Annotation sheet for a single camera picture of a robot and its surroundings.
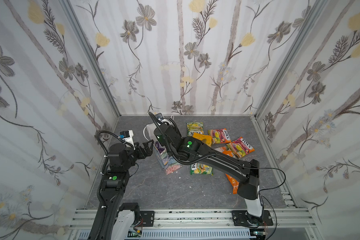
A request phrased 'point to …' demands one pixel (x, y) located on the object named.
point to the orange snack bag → (224, 150)
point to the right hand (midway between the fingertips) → (163, 121)
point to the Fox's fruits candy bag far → (219, 136)
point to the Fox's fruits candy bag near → (240, 147)
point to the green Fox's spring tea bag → (194, 127)
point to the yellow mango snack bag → (202, 137)
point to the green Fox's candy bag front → (200, 168)
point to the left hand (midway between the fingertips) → (144, 138)
